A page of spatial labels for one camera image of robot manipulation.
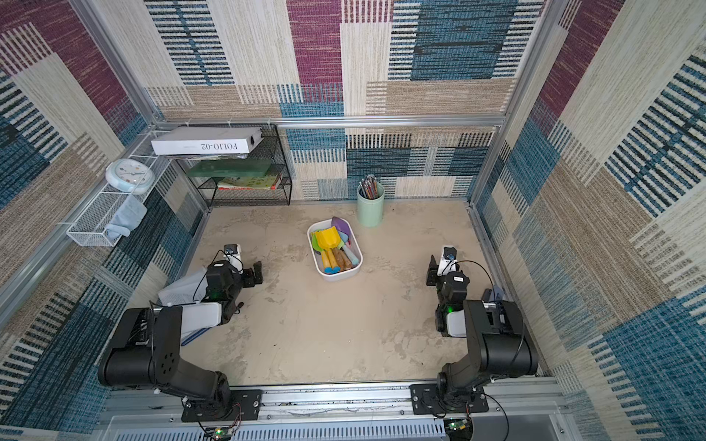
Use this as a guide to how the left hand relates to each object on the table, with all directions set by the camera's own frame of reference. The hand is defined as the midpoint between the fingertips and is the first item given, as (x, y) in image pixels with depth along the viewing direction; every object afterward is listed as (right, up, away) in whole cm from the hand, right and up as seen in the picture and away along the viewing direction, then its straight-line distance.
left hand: (245, 262), depth 94 cm
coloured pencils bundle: (+43, +27, +9) cm, 51 cm away
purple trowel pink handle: (+32, +13, +11) cm, 36 cm away
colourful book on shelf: (0, +28, +5) cm, 28 cm away
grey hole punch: (+80, -11, -3) cm, 81 cm away
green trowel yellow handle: (+23, +6, +6) cm, 25 cm away
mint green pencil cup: (+43, +18, +13) cm, 49 cm away
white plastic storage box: (+25, +1, +2) cm, 25 cm away
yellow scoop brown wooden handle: (+28, +8, +8) cm, 30 cm away
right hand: (+66, +3, -4) cm, 66 cm away
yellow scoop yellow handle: (+28, +1, +1) cm, 28 cm away
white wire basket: (-25, +13, -25) cm, 38 cm away
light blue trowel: (+37, +1, 0) cm, 37 cm away
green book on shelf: (-6, +32, +1) cm, 33 cm away
